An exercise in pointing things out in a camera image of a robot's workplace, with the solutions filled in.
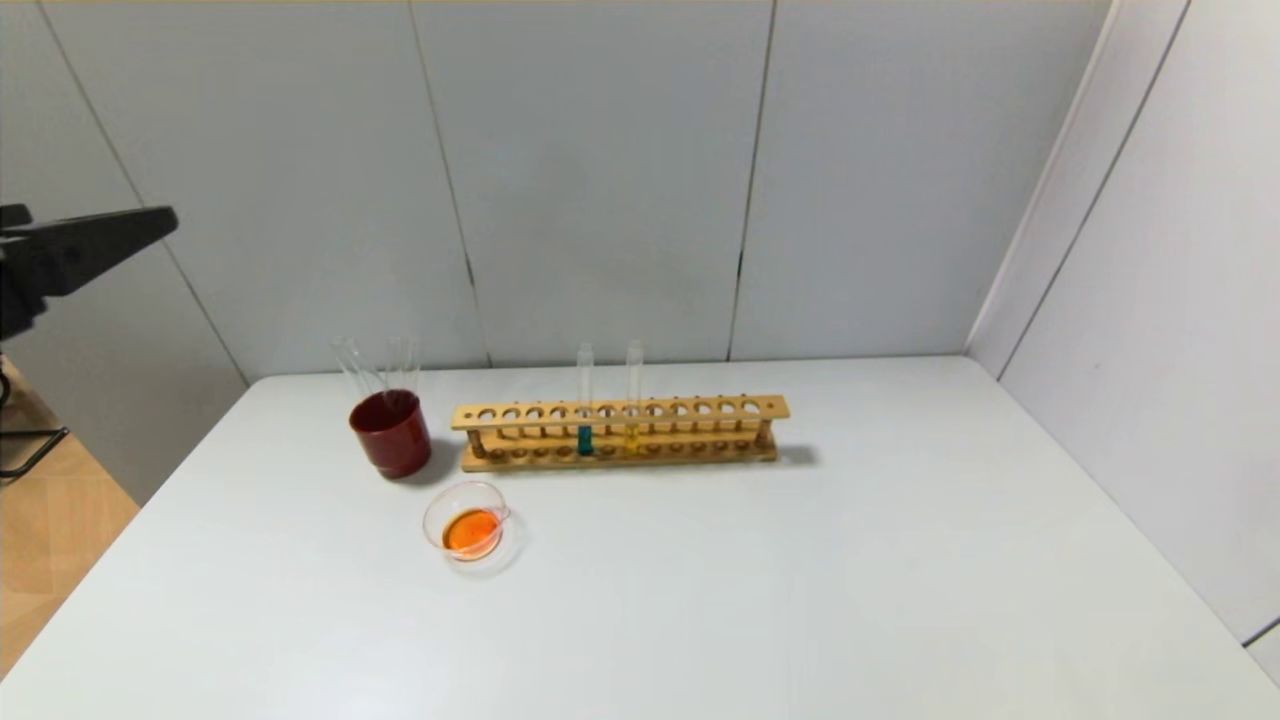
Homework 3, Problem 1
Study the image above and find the test tube with blue pigment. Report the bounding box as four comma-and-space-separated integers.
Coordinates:
575, 342, 597, 458

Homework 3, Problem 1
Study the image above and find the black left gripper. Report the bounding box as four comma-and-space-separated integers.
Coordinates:
0, 203, 179, 340

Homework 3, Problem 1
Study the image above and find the dark red plastic cup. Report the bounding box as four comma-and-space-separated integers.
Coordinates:
348, 388, 433, 480

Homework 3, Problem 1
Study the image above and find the wooden test tube rack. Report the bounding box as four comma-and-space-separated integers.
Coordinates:
450, 394, 791, 473

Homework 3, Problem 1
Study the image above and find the clear glass beaker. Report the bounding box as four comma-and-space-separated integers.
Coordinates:
422, 480, 527, 577

